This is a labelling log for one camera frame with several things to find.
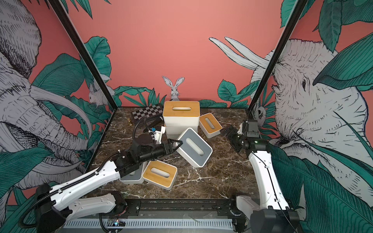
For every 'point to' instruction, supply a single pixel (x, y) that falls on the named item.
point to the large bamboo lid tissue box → (178, 113)
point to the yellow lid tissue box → (180, 127)
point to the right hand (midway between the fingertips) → (224, 132)
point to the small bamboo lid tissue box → (209, 125)
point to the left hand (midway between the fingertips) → (182, 143)
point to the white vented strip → (149, 224)
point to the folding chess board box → (151, 112)
